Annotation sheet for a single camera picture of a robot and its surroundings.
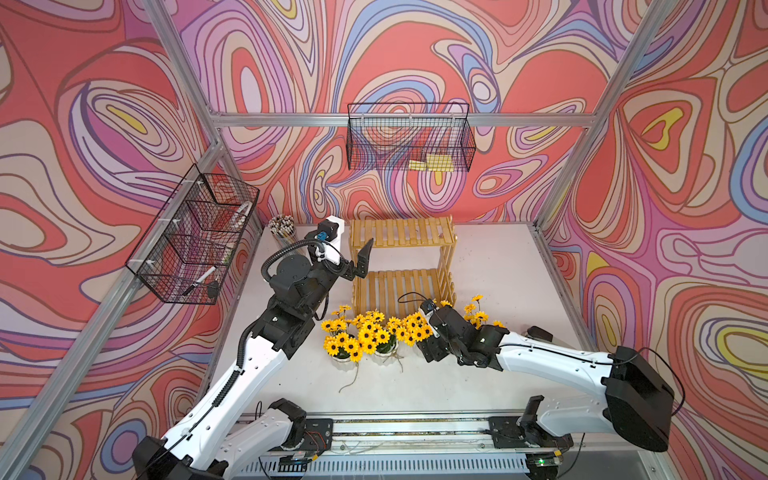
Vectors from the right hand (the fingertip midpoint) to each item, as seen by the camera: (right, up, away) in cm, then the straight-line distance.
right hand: (432, 343), depth 83 cm
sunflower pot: (+11, +9, -6) cm, 15 cm away
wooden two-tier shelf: (-7, +23, +24) cm, 34 cm away
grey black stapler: (+32, +2, +3) cm, 32 cm away
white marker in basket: (-60, +19, -10) cm, 63 cm away
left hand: (-20, +30, -19) cm, 41 cm away
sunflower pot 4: (-8, +6, -8) cm, 13 cm away
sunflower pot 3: (-16, +4, -10) cm, 20 cm away
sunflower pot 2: (-24, +4, -9) cm, 26 cm away
